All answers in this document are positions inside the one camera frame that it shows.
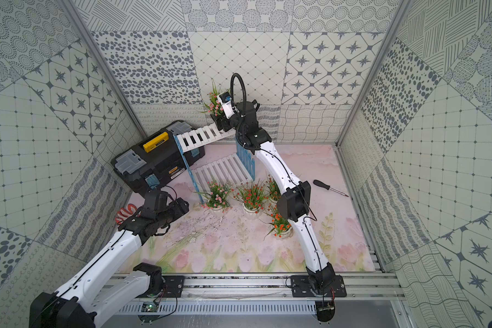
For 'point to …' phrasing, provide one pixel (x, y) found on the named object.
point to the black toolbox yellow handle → (155, 161)
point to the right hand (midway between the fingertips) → (221, 111)
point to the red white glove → (124, 212)
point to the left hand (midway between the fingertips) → (186, 207)
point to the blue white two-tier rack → (236, 169)
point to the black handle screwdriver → (327, 187)
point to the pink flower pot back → (216, 200)
